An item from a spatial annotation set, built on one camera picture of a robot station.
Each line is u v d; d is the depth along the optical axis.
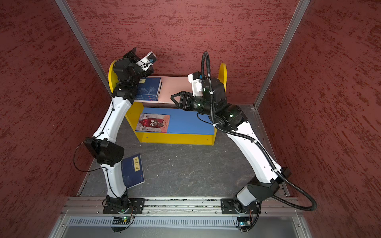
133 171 0.85
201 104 0.49
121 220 0.71
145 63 0.61
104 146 0.49
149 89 0.68
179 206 0.76
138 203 0.76
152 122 0.90
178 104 0.52
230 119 0.41
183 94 0.50
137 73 0.63
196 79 0.51
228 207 0.74
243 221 0.71
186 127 0.91
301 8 0.71
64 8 0.71
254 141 0.40
